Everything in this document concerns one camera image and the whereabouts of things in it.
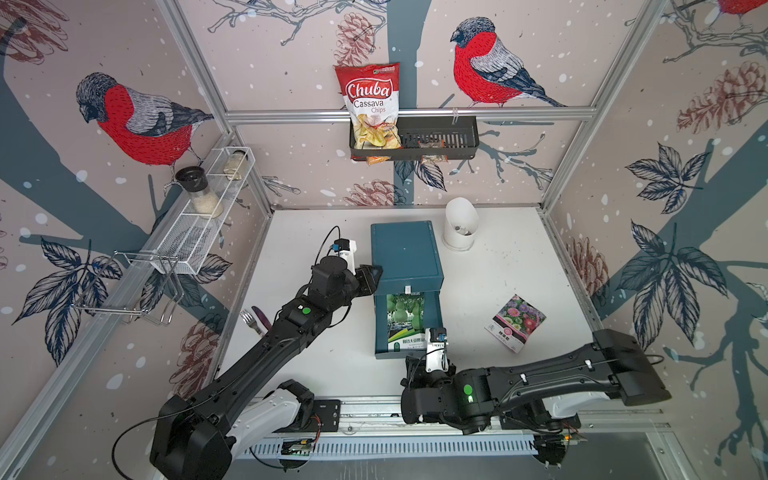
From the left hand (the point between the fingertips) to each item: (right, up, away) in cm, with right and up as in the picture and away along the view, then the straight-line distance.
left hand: (384, 267), depth 77 cm
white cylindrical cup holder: (+27, +12, +30) cm, 42 cm away
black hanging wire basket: (+14, +44, +30) cm, 55 cm away
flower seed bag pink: (+40, -19, +13) cm, 46 cm away
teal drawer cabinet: (+6, +3, +3) cm, 8 cm away
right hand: (+7, -24, -5) cm, 25 cm away
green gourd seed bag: (+6, -16, +5) cm, 18 cm away
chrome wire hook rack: (-50, -1, -18) cm, 53 cm away
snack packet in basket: (+15, +37, +15) cm, 43 cm away
